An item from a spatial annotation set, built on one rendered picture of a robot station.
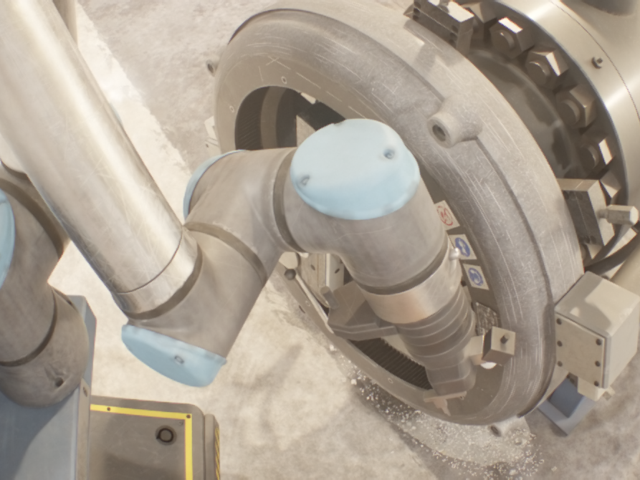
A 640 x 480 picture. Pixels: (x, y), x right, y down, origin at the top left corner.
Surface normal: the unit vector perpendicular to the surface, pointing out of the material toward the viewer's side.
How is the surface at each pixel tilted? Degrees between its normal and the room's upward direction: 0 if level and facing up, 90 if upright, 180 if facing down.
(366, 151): 21
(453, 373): 65
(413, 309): 79
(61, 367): 70
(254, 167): 26
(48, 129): 74
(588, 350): 90
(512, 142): 30
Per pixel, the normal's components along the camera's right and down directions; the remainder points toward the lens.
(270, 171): -0.47, -0.50
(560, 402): -0.76, 0.53
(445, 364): -0.06, 0.84
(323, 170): -0.33, -0.67
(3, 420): -0.02, -0.60
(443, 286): 0.66, 0.26
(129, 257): 0.40, 0.53
